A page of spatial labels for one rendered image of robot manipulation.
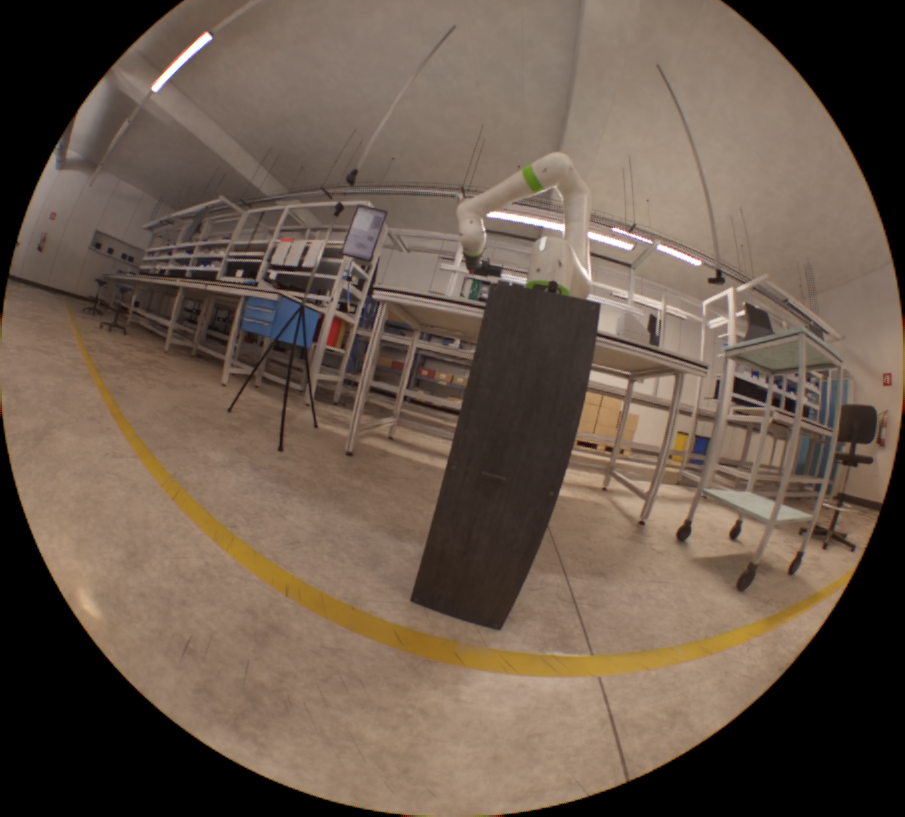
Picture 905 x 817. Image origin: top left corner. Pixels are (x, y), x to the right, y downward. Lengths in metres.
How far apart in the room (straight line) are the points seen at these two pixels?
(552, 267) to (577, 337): 0.27
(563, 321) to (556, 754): 0.85
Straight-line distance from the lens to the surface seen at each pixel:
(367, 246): 2.73
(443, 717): 0.64
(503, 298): 0.61
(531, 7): 3.33
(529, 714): 0.69
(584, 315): 0.61
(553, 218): 2.27
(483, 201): 1.20
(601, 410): 5.02
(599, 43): 2.95
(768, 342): 1.61
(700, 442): 7.13
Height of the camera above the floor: 0.57
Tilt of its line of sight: 3 degrees up
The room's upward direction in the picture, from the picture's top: 14 degrees clockwise
